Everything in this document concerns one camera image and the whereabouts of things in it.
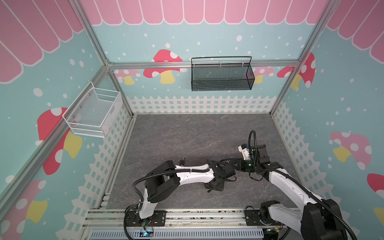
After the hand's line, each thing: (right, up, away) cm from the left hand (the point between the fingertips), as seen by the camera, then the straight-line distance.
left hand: (215, 189), depth 83 cm
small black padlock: (-20, +12, +11) cm, 26 cm away
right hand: (+9, +14, 0) cm, 17 cm away
